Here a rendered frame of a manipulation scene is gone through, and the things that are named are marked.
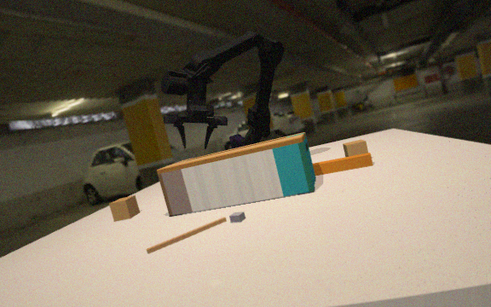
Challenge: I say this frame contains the long thin wooden stick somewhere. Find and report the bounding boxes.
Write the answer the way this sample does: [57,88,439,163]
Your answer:
[147,217,227,254]

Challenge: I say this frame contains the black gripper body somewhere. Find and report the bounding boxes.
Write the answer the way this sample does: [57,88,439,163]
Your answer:
[164,96,228,126]

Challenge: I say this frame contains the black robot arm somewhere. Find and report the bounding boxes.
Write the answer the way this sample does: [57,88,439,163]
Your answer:
[161,31,284,146]

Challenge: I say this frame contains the orange bar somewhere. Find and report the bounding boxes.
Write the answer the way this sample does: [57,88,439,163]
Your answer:
[313,153,373,176]

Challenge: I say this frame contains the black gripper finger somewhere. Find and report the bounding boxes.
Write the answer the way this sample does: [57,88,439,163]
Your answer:
[205,126,217,149]
[174,125,186,148]

